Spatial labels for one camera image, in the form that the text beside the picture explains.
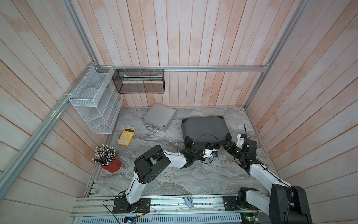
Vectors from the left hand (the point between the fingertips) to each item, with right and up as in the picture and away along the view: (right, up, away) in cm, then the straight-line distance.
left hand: (204, 147), depth 92 cm
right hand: (+12, +4, -3) cm, 13 cm away
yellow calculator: (-56, +6, +9) cm, 57 cm away
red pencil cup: (-57, -2, -18) cm, 60 cm away
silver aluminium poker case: (-33, +20, +16) cm, 42 cm away
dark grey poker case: (+4, +10, +1) cm, 11 cm away
